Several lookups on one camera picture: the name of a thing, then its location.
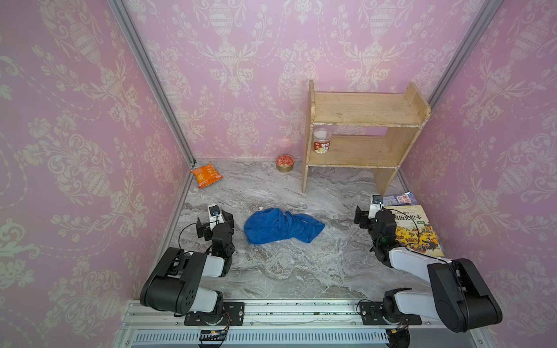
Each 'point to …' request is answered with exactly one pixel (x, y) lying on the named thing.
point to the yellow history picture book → (413, 231)
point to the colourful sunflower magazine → (405, 199)
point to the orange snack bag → (206, 175)
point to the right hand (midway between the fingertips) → (370, 206)
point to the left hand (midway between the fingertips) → (212, 215)
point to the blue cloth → (273, 225)
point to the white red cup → (322, 139)
